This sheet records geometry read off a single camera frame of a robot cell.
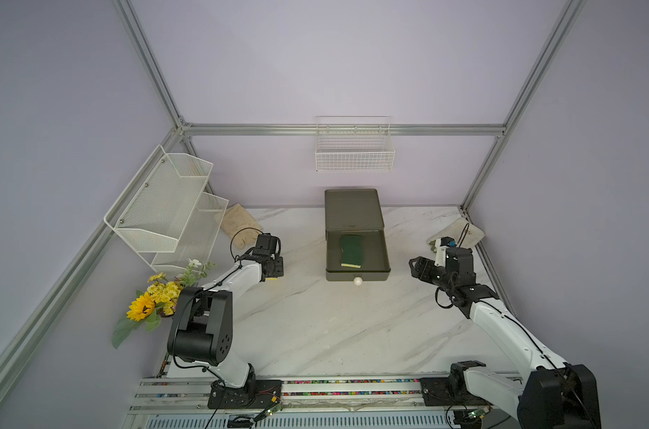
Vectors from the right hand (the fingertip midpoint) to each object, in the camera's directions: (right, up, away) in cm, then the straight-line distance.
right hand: (419, 267), depth 86 cm
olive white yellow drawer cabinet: (-22, +17, +2) cm, 28 cm away
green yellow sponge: (-22, +6, 0) cm, 23 cm away
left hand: (-51, -2, +8) cm, 52 cm away
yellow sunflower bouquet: (-74, -7, -22) cm, 78 cm away
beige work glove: (-69, +14, +28) cm, 76 cm away
